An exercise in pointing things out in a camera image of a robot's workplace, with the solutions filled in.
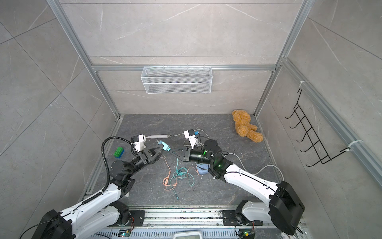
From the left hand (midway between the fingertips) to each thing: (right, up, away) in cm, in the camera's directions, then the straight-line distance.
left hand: (165, 148), depth 62 cm
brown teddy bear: (+44, +9, +31) cm, 54 cm away
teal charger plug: (0, +1, +1) cm, 1 cm away
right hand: (+2, -3, +2) cm, 4 cm away
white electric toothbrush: (-14, +2, +43) cm, 45 cm away
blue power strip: (+17, -17, +25) cm, 35 cm away
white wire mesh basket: (0, +42, +38) cm, 57 cm away
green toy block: (-37, -7, +33) cm, 50 cm away
